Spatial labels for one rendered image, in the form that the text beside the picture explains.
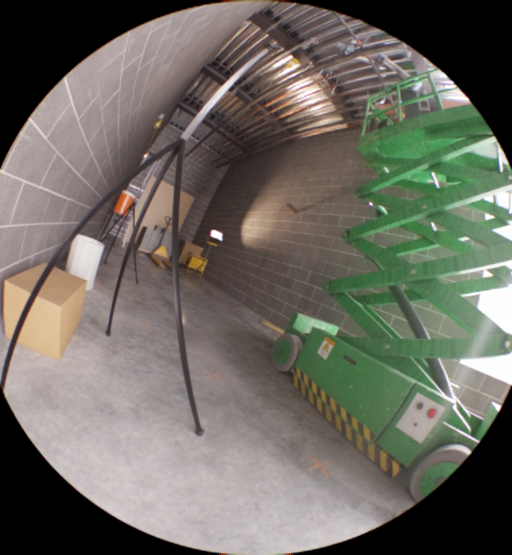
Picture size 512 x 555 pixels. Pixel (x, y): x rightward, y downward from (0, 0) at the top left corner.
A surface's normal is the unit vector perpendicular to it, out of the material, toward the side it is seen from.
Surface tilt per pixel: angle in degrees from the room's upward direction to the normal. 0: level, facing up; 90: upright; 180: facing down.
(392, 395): 90
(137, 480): 0
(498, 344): 90
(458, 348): 90
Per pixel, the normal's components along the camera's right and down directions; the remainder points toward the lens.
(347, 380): -0.84, -0.35
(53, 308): 0.51, 0.22
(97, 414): 0.39, -0.92
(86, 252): 0.73, 0.30
